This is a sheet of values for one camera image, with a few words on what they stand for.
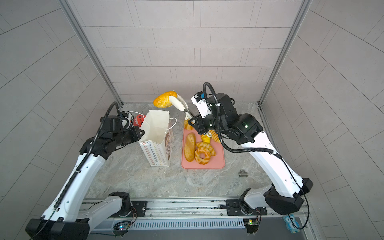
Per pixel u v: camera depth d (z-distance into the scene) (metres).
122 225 0.64
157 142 0.67
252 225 0.68
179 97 0.62
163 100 0.62
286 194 0.36
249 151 0.39
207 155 0.83
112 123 0.54
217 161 0.87
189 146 0.89
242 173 0.81
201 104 0.52
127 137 0.61
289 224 0.66
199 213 0.71
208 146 0.87
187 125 0.99
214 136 0.93
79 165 0.43
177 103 0.60
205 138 0.94
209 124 0.49
